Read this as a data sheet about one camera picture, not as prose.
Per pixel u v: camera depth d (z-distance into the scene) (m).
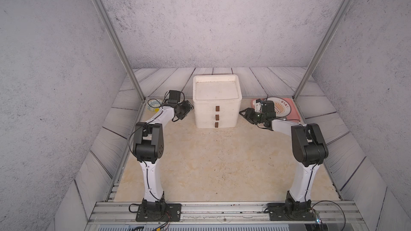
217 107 0.88
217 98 0.89
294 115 1.09
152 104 1.15
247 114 0.91
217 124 1.01
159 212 0.66
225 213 0.74
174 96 0.81
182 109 0.91
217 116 0.94
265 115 0.81
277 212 0.72
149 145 0.55
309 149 0.53
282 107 1.14
